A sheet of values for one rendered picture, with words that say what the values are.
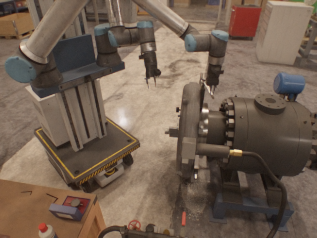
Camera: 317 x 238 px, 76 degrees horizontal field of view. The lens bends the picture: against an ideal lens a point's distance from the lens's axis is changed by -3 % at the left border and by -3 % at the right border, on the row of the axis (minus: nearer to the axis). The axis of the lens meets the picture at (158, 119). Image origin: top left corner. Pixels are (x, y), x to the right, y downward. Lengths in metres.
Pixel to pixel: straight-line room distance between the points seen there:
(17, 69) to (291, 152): 1.68
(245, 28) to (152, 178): 5.51
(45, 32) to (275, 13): 4.54
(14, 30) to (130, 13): 6.53
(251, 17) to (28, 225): 6.50
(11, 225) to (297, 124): 1.88
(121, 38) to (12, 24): 6.70
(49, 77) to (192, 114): 0.92
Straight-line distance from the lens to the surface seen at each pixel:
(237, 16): 6.68
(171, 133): 1.53
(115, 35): 1.30
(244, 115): 1.53
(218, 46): 1.17
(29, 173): 2.54
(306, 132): 1.65
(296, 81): 1.85
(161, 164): 2.25
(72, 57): 1.65
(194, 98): 1.43
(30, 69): 1.22
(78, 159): 1.98
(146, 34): 1.21
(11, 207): 1.68
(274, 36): 5.22
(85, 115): 1.96
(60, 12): 1.12
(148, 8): 1.21
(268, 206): 1.85
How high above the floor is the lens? 1.67
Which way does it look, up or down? 36 degrees down
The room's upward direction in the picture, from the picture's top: straight up
